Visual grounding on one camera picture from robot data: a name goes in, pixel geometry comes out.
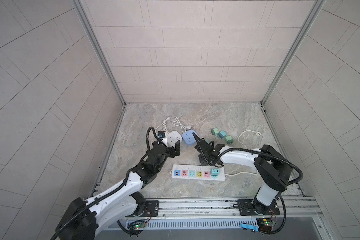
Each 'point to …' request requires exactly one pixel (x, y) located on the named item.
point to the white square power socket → (172, 137)
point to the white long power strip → (198, 172)
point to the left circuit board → (139, 226)
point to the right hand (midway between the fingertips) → (202, 161)
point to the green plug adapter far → (214, 131)
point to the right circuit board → (265, 224)
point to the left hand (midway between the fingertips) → (176, 139)
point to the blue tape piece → (255, 228)
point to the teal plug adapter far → (222, 134)
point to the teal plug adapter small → (215, 172)
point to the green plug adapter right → (229, 139)
